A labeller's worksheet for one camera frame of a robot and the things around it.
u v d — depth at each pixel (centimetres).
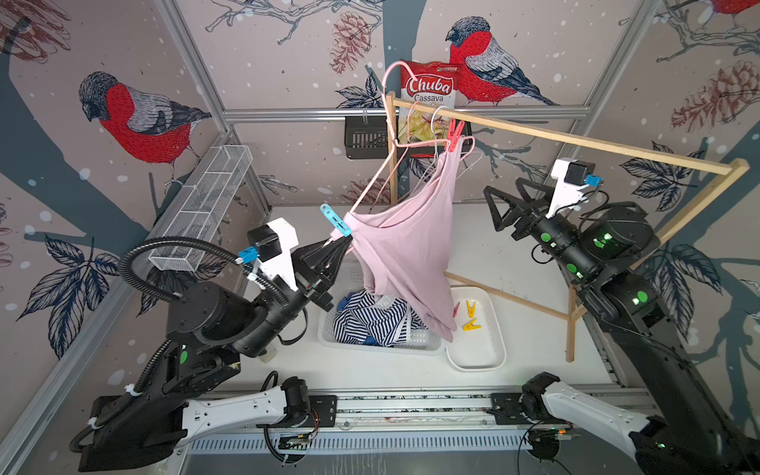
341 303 87
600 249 38
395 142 41
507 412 73
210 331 30
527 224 45
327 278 41
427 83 83
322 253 39
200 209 78
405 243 56
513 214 45
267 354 83
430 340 84
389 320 76
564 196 43
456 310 91
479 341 86
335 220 39
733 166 44
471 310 90
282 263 34
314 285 36
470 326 88
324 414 73
